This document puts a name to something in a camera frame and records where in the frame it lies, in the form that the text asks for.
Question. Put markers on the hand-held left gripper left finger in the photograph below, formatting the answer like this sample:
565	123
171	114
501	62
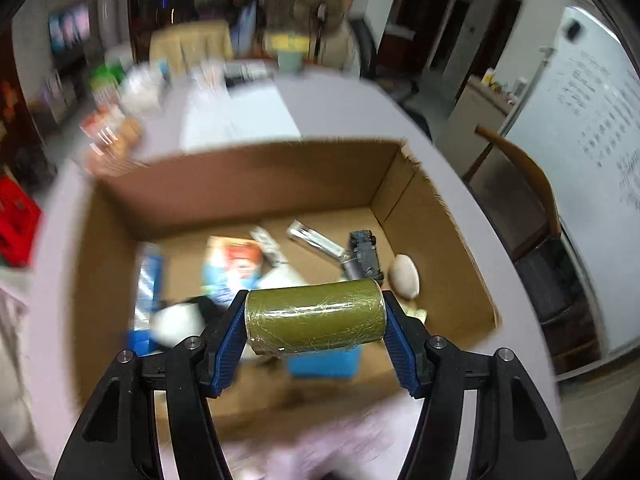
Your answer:
227	355

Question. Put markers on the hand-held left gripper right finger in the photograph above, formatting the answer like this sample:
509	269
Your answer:
400	355

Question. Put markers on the panda plush toy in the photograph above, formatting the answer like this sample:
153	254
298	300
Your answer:
175	322

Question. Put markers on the olive green tape roll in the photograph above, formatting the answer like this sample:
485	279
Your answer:
315	317

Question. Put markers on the cardboard box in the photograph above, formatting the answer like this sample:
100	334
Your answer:
425	220

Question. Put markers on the cloth-covered desktop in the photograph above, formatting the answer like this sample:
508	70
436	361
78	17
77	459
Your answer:
340	110

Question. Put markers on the blue flat box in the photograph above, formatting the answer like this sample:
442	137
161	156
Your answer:
325	365

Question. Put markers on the beige stone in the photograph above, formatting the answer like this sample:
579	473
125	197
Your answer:
405	275

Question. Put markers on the colourful tissue pack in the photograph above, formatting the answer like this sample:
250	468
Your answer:
232	260

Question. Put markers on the clear tube blue cap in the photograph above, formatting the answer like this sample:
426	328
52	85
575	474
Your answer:
150	290

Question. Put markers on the grey toy car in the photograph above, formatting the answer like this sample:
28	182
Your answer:
365	255

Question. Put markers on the white clothespin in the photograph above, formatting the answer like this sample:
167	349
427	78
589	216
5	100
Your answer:
267	245

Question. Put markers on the white cloth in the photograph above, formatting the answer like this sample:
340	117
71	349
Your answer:
15	385

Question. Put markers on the wooden chair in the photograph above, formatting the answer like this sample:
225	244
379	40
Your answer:
530	170

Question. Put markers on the red plastic stool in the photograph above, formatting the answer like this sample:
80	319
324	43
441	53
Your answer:
17	220

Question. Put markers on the white plastic bag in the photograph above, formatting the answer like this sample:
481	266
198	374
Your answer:
142	87

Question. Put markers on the whiteboard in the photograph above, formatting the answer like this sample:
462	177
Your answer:
590	135

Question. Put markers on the green cup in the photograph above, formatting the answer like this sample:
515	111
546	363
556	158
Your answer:
290	57

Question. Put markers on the black office chair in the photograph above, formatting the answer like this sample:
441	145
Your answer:
365	45

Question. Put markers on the beige chair cover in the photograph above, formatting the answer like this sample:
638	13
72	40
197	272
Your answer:
192	45

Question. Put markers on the television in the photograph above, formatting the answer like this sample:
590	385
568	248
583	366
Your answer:
70	27

